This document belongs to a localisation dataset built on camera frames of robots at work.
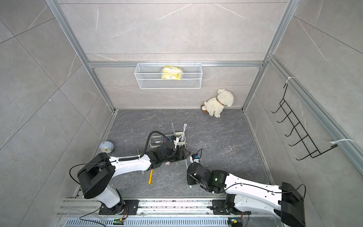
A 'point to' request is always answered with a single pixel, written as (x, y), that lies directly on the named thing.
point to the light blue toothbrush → (186, 164)
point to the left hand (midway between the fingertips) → (190, 152)
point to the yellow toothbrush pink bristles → (150, 177)
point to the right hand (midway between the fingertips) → (187, 175)
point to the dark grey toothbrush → (173, 128)
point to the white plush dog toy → (215, 105)
